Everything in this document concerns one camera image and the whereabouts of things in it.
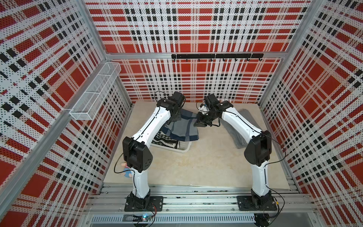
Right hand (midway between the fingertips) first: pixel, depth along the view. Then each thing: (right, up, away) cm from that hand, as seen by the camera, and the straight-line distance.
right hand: (196, 124), depth 84 cm
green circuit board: (-28, -47, -15) cm, 56 cm away
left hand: (-14, +4, +2) cm, 14 cm away
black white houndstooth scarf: (-23, -10, +9) cm, 26 cm away
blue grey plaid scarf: (-9, -3, +5) cm, 10 cm away
